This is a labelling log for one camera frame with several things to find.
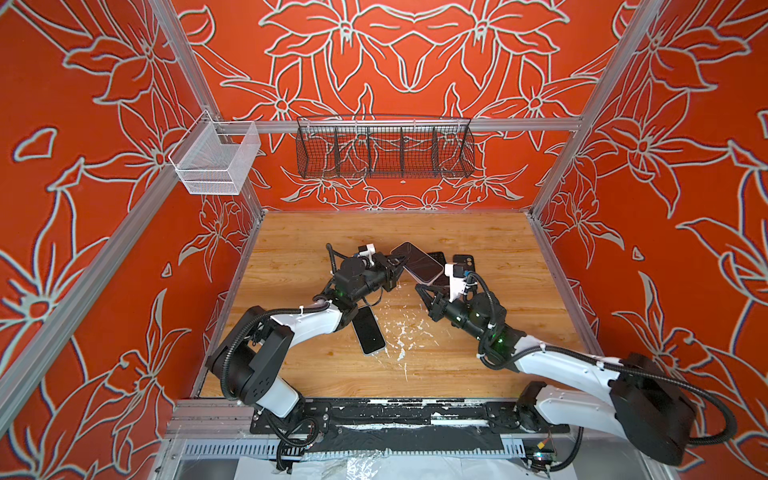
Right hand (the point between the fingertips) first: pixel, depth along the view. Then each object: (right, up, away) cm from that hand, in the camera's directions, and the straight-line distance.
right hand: (414, 287), depth 75 cm
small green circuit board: (+29, -39, -6) cm, 49 cm away
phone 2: (+12, +6, +28) cm, 31 cm away
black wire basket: (-8, +44, +23) cm, 50 cm away
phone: (+2, +6, +2) cm, 6 cm away
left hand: (0, +9, +1) cm, 9 cm away
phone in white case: (-12, -16, +13) cm, 24 cm away
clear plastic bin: (-63, +39, +20) cm, 76 cm away
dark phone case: (+22, +5, +29) cm, 37 cm away
